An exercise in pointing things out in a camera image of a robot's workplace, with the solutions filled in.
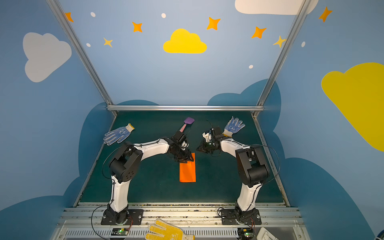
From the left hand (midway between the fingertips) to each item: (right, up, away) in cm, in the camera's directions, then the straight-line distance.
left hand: (192, 160), depth 92 cm
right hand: (+3, +8, +2) cm, 8 cm away
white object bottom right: (+34, -30, -23) cm, 51 cm away
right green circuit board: (+26, -31, -20) cm, 45 cm away
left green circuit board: (-35, -30, -20) cm, 50 cm away
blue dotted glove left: (-54, +16, +16) cm, 58 cm away
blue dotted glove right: (+31, +22, +21) cm, 44 cm away
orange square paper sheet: (-3, -6, -1) cm, 7 cm away
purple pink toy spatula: (-3, +26, +25) cm, 37 cm away
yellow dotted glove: (-15, -29, -22) cm, 39 cm away
